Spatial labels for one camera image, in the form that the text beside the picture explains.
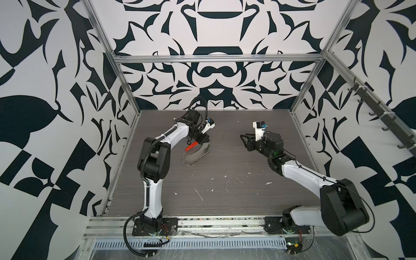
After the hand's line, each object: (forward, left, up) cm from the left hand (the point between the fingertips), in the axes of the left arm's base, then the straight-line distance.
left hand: (206, 137), depth 97 cm
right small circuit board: (-53, -36, -9) cm, 65 cm away
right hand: (-6, -19, +11) cm, 23 cm away
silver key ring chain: (-13, +10, -7) cm, 18 cm away
